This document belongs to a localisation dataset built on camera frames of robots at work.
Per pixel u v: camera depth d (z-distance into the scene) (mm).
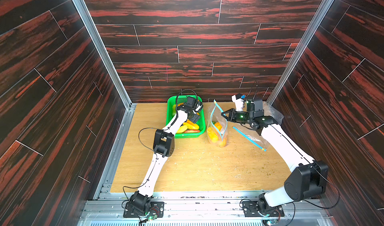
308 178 412
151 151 693
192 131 979
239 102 721
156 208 733
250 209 733
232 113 690
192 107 885
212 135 828
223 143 931
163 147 696
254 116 616
